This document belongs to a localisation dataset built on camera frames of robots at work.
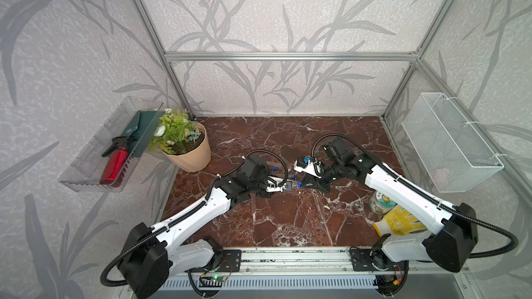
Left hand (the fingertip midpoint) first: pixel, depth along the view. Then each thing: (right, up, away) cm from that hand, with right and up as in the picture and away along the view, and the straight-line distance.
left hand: (278, 176), depth 80 cm
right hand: (+9, 0, -5) cm, 10 cm away
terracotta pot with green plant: (-41, +14, +7) cm, 44 cm away
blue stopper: (-2, 0, +20) cm, 20 cm away
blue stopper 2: (+8, -1, -7) cm, 10 cm away
